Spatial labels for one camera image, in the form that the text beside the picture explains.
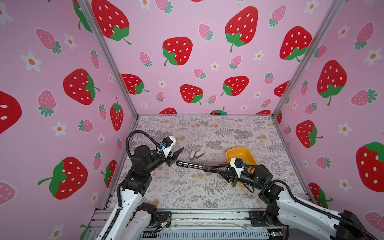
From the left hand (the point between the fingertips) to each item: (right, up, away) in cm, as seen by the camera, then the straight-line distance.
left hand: (177, 143), depth 69 cm
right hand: (+20, -12, +1) cm, 23 cm away
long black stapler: (+22, -12, +2) cm, 26 cm away
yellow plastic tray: (+40, -10, +29) cm, 50 cm away
